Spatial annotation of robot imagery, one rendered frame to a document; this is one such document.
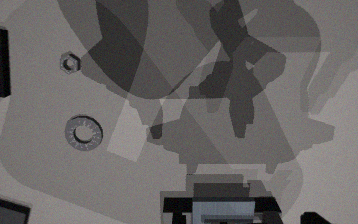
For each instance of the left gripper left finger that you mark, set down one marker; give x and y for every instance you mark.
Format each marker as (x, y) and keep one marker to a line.
(178, 218)

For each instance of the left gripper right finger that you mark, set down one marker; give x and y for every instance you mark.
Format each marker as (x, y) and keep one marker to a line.
(312, 218)

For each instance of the grey hex nut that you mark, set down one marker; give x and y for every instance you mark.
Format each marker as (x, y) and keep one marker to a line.
(65, 68)

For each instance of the grey metal washer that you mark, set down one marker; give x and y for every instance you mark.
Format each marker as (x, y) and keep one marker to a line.
(92, 124)

